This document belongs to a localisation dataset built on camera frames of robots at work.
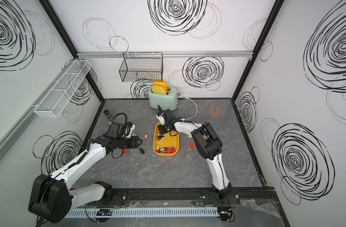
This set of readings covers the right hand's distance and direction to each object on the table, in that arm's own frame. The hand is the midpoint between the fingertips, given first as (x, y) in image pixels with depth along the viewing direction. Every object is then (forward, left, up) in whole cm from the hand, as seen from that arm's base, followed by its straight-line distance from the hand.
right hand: (160, 129), depth 98 cm
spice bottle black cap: (+8, +38, +7) cm, 39 cm away
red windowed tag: (-5, +10, -2) cm, 11 cm away
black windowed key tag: (-14, -3, -3) cm, 14 cm away
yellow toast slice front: (+23, +1, +18) cm, 29 cm away
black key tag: (-5, 0, -2) cm, 6 cm away
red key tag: (-10, -22, -4) cm, 24 cm away
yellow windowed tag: (-4, -20, -3) cm, 20 cm away
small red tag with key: (-24, +14, +16) cm, 32 cm away
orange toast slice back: (+29, +2, +19) cm, 35 cm away
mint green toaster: (+22, -4, +5) cm, 23 cm away
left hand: (-14, +11, +8) cm, 19 cm away
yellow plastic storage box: (-11, -4, -3) cm, 12 cm away
